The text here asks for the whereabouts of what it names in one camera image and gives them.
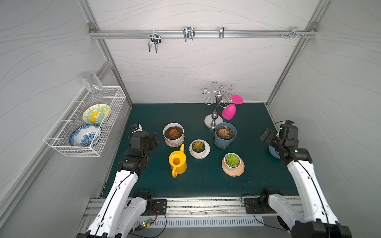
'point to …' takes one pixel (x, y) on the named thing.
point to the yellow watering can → (177, 161)
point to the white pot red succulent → (173, 133)
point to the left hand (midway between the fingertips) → (149, 137)
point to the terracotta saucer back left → (175, 146)
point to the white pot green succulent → (231, 161)
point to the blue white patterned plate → (83, 135)
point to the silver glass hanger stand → (211, 120)
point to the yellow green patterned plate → (96, 113)
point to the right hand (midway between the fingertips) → (273, 135)
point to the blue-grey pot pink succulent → (224, 134)
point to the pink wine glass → (229, 111)
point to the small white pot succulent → (199, 148)
